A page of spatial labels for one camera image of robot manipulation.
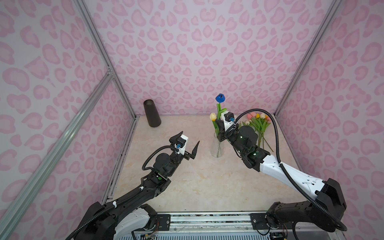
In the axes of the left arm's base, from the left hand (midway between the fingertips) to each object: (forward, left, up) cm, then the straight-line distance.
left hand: (190, 134), depth 71 cm
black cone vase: (+33, +28, -24) cm, 50 cm away
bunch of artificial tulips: (+29, -50, -26) cm, 63 cm away
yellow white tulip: (+10, -12, +1) cm, 16 cm away
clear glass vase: (+5, -16, -21) cm, 27 cm away
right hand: (+6, -13, +5) cm, 15 cm away
